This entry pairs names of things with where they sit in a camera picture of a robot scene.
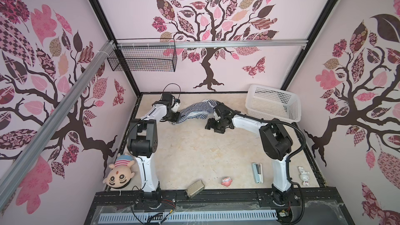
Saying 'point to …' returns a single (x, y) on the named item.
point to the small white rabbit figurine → (304, 176)
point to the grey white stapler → (258, 172)
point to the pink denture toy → (226, 182)
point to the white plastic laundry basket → (266, 102)
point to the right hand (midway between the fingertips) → (208, 127)
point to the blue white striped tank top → (200, 111)
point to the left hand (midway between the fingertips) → (175, 121)
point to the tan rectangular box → (195, 188)
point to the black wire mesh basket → (144, 54)
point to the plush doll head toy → (121, 175)
